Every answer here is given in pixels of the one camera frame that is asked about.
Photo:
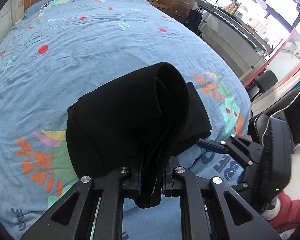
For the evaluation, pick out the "black bag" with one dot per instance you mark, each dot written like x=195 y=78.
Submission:
x=193 y=21

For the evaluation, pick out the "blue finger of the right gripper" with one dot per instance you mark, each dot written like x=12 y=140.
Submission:
x=213 y=146

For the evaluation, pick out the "blue patterned bed cover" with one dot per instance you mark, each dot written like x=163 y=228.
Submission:
x=89 y=86

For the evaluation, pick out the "dark green chair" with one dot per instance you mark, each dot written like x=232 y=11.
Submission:
x=261 y=84

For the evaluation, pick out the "red sleeve forearm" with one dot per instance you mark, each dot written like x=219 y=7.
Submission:
x=285 y=215

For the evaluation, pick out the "white wardrobe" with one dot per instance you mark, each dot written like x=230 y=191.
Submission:
x=9 y=14

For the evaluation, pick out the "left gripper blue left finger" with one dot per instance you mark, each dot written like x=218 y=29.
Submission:
x=136 y=182

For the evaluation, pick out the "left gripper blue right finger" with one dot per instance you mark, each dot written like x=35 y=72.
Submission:
x=167 y=184

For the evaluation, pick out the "glass desk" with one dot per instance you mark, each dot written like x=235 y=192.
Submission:
x=241 y=49

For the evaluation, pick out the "black pants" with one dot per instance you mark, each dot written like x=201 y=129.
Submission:
x=140 y=119

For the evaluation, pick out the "black white office chair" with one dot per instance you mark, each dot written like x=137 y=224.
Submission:
x=286 y=109

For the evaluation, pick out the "red framed mirror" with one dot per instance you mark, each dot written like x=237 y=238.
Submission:
x=284 y=61

